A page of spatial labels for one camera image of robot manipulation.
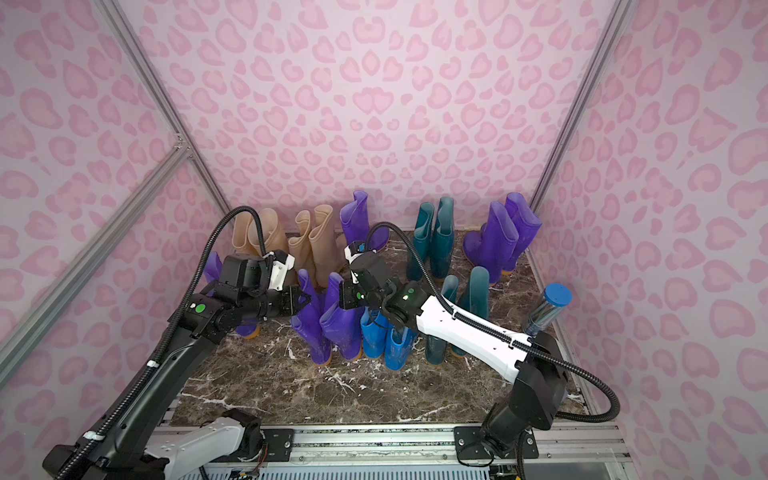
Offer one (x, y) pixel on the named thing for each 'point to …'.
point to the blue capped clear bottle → (556, 296)
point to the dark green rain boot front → (442, 240)
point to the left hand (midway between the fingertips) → (312, 296)
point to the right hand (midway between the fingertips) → (340, 287)
